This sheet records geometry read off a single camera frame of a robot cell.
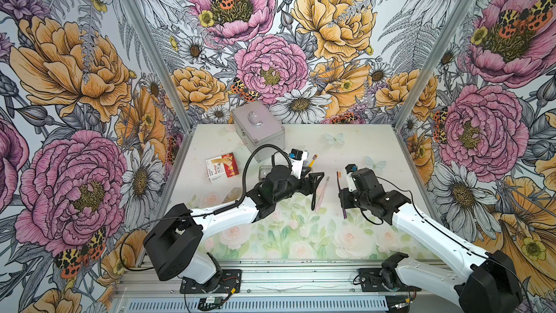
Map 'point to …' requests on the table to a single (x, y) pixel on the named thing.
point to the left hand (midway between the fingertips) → (316, 177)
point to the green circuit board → (211, 300)
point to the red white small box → (221, 167)
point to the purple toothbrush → (339, 174)
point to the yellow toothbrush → (313, 160)
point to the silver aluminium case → (256, 126)
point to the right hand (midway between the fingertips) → (341, 200)
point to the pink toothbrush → (321, 194)
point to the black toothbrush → (314, 195)
